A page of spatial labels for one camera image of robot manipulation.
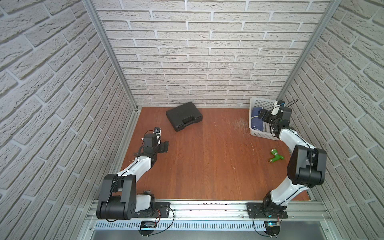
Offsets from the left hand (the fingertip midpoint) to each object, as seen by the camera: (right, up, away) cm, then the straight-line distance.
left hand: (159, 138), depth 91 cm
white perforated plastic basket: (+76, +24, +23) cm, 83 cm away
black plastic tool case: (+13, +16, +19) cm, 28 cm away
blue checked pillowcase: (+65, +9, +10) cm, 67 cm away
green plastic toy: (+73, -9, +1) cm, 74 cm away
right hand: (+69, +17, +2) cm, 71 cm away
